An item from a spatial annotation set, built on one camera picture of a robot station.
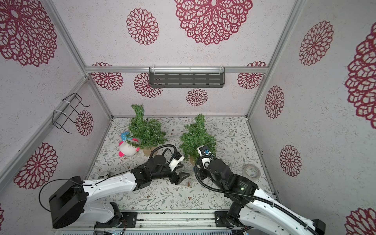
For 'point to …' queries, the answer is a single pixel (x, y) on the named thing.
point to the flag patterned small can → (104, 176)
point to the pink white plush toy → (126, 148)
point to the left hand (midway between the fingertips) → (186, 170)
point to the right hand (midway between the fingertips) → (197, 158)
